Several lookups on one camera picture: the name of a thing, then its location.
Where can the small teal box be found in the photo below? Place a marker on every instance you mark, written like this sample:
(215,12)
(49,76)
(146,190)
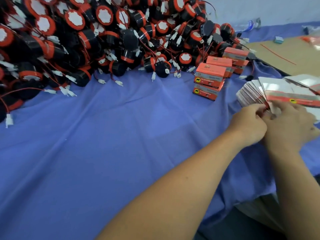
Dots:
(278,40)

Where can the pile of black red buzzers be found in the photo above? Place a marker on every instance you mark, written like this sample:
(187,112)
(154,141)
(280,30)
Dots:
(75,37)

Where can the clear plastic water bottle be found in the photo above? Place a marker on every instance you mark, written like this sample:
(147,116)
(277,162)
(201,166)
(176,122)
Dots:
(248,25)

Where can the stack of box blanks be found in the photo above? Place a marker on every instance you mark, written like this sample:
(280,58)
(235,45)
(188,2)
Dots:
(285,90)

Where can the person's left hand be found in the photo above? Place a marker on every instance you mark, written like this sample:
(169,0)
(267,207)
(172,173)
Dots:
(247,126)

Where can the blue table cloth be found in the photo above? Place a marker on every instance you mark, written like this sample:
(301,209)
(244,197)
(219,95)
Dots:
(75,162)

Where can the person's left forearm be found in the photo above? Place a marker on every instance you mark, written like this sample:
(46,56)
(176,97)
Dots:
(175,192)

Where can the person's right hand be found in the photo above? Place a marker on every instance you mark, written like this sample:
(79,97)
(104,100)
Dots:
(290,128)

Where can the person's right forearm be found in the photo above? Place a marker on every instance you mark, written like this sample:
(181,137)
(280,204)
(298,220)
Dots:
(297,197)

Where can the pile of clear plastic bags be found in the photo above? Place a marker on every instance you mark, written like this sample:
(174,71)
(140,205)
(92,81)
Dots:
(311,35)

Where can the brown cardboard sheet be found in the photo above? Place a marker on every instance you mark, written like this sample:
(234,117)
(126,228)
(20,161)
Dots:
(292,57)

